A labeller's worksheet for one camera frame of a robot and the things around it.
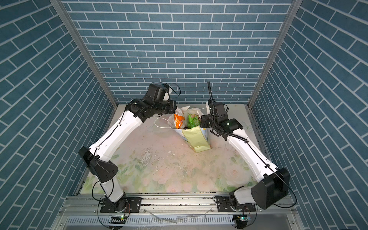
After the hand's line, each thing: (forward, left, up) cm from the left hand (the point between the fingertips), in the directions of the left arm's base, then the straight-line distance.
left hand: (181, 107), depth 75 cm
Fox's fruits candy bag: (-5, +1, -4) cm, 7 cm away
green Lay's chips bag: (+2, -7, -14) cm, 15 cm away
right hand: (-2, -12, -7) cm, 14 cm away
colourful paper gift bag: (+2, -2, -15) cm, 15 cm away
